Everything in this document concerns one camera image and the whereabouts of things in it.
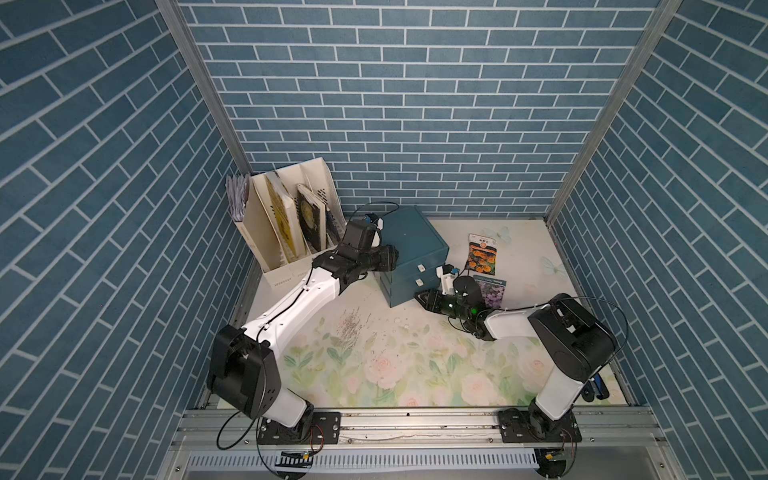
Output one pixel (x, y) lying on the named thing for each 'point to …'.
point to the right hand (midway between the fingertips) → (418, 297)
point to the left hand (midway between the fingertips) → (399, 256)
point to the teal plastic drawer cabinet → (422, 251)
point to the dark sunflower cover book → (313, 218)
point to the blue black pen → (601, 387)
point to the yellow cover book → (289, 230)
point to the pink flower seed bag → (493, 291)
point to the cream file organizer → (259, 225)
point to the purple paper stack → (238, 190)
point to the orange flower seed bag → (482, 254)
